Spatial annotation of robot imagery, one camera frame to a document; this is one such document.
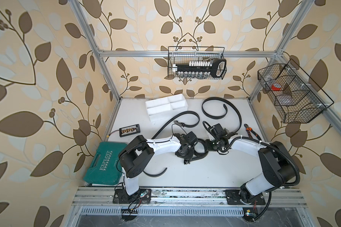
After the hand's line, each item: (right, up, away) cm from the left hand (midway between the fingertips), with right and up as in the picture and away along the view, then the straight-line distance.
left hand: (187, 155), depth 87 cm
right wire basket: (+56, +34, -14) cm, 67 cm away
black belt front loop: (+6, 0, 0) cm, 6 cm away
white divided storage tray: (-19, +30, +22) cm, 42 cm away
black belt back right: (+32, +28, +24) cm, 49 cm away
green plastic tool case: (-49, -6, -7) cm, 50 cm away
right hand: (+13, +4, +5) cm, 14 cm away
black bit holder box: (-41, +14, +12) cm, 45 cm away
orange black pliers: (+45, +14, +12) cm, 49 cm away
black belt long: (-5, +18, +15) cm, 24 cm away
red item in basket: (+50, +41, -6) cm, 65 cm away
